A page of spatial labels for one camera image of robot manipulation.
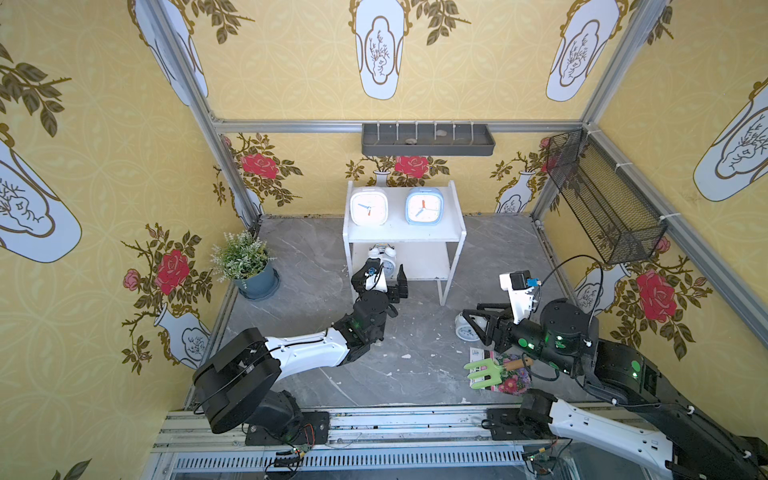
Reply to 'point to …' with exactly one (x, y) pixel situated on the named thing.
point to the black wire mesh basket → (622, 225)
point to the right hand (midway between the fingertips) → (470, 318)
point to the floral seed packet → (513, 381)
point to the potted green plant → (243, 259)
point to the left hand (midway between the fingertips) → (390, 268)
